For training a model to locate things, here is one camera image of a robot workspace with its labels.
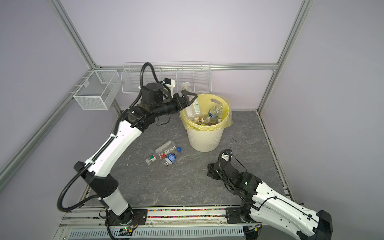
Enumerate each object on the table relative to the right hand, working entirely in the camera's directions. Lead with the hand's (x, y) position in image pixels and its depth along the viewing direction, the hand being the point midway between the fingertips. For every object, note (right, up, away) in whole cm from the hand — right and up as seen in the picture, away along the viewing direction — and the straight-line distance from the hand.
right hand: (214, 168), depth 76 cm
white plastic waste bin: (-2, +11, +26) cm, 29 cm away
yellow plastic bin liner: (-2, +37, +16) cm, 40 cm away
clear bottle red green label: (-37, +1, +15) cm, 40 cm away
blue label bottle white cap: (+2, +30, +8) cm, 31 cm away
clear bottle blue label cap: (-24, +2, +13) cm, 28 cm away
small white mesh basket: (-74, +45, +24) cm, 90 cm away
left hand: (-10, +32, -12) cm, 36 cm away
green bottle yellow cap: (-6, +25, +16) cm, 30 cm away
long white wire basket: (-8, +57, +23) cm, 62 cm away
